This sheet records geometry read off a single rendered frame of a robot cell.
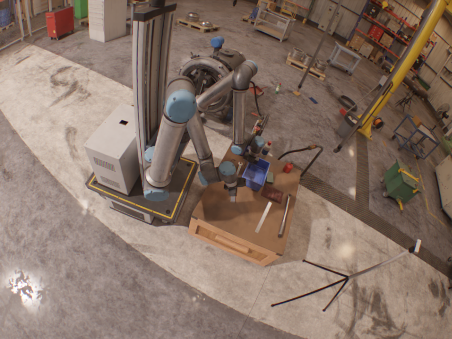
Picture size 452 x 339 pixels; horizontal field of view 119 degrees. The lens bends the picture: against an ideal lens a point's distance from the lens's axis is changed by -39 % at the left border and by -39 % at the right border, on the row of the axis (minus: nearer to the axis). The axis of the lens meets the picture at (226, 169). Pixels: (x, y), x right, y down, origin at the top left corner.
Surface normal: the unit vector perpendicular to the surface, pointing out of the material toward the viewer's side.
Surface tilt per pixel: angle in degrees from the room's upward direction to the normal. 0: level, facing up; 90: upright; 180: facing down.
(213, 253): 0
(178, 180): 0
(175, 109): 83
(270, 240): 0
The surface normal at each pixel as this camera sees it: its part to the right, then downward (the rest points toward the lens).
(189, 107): 0.23, 0.72
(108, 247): 0.23, -0.60
